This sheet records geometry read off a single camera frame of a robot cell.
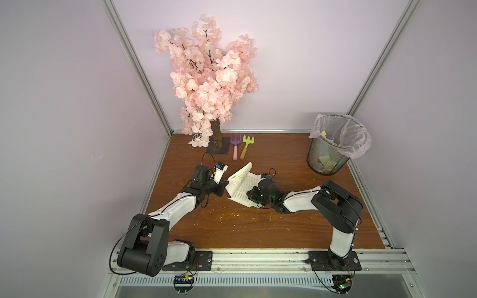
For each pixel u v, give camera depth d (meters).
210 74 0.74
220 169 0.78
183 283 0.72
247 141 1.14
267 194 0.73
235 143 1.14
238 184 0.90
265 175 0.87
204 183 0.71
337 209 0.48
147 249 0.42
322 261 0.73
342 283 0.70
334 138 1.01
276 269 0.73
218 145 1.09
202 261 0.74
